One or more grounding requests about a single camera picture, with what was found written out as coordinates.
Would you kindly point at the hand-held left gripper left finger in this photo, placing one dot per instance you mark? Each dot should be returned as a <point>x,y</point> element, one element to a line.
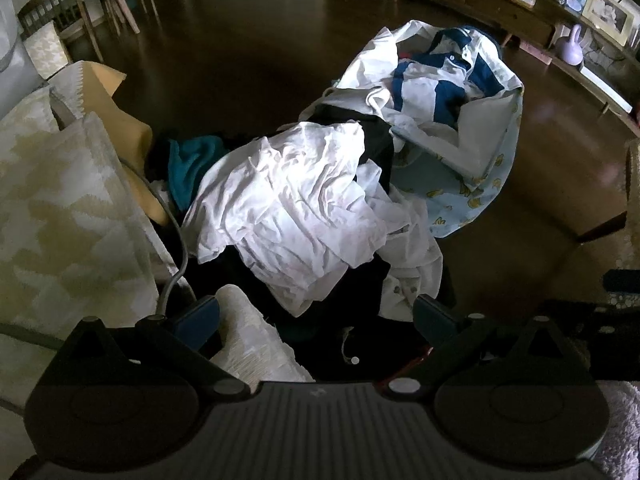
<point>197,316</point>

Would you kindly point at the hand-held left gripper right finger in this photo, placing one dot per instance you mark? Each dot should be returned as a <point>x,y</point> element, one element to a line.
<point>434,312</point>

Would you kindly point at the white shirt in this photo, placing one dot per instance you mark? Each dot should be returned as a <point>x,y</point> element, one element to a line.
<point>280,200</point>

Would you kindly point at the white knit cloth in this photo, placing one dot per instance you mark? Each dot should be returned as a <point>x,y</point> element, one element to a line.
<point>250,330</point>

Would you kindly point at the teal cloth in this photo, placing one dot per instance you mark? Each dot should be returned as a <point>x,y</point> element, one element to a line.
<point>192,165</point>

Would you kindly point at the beige patterned cushion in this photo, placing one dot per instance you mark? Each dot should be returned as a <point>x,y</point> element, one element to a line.
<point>60,220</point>

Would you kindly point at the yellow cushion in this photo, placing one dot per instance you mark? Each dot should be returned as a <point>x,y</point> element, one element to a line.
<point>130,130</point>

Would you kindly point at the white fluffy rug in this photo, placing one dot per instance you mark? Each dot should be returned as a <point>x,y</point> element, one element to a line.
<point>622,410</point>

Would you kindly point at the yellow floral lace tablecloth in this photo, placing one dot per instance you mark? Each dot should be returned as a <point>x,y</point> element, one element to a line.
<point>631,200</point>

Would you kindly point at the blue and white garment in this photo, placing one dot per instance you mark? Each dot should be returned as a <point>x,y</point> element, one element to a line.
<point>480,75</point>

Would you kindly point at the purple kettlebell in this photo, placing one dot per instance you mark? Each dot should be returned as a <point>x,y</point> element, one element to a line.
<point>570,50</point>

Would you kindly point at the small patterned chair cushion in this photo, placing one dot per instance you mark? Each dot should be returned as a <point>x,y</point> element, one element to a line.
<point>45,49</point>

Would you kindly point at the dark wooden chair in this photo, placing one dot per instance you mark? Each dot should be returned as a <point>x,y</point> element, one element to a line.
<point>60,5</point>

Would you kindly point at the picture frame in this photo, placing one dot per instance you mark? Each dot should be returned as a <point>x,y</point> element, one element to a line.
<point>607,12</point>

